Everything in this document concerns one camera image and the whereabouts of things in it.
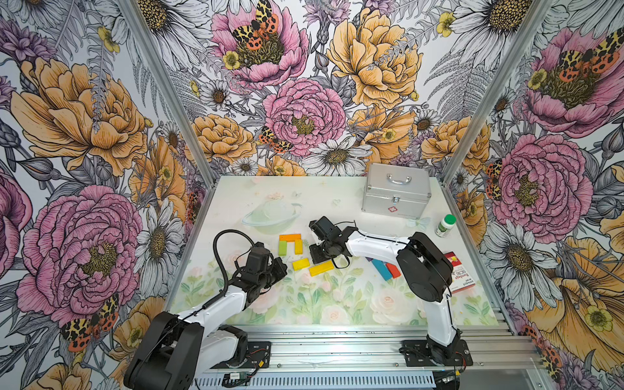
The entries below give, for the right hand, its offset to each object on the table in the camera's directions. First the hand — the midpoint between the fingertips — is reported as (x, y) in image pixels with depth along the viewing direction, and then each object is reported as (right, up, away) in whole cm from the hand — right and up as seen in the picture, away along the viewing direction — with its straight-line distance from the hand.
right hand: (316, 260), depth 93 cm
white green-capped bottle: (+51, +13, +4) cm, 52 cm away
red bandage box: (+50, -5, -7) cm, 51 cm away
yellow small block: (-7, +4, +6) cm, 10 cm away
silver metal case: (+33, +27, +9) cm, 44 cm away
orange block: (-11, +7, +9) cm, 16 cm away
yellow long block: (-5, -2, +1) cm, 6 cm away
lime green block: (-13, +3, +7) cm, 15 cm away
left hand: (-10, -3, -4) cm, 11 cm away
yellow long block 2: (+2, -3, -2) cm, 4 cm away
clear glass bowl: (-20, +16, +16) cm, 30 cm away
